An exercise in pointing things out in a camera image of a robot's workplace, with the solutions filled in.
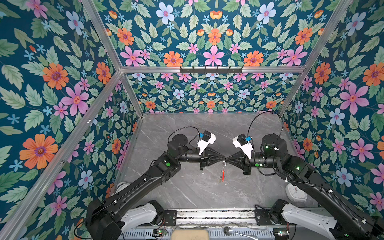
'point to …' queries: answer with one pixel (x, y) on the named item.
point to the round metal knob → (228, 231)
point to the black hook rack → (211, 71)
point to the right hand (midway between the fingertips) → (227, 158)
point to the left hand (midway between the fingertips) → (225, 158)
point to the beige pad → (190, 234)
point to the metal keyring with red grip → (223, 173)
